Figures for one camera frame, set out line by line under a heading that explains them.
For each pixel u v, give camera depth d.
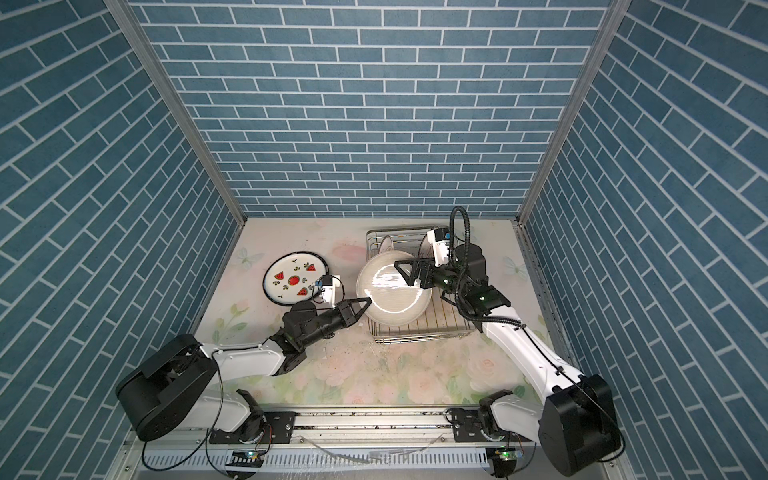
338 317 0.72
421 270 0.68
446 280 0.67
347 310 0.73
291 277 1.01
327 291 0.75
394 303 0.79
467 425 0.74
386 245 0.99
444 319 0.91
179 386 0.43
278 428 0.74
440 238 0.69
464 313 0.58
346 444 0.71
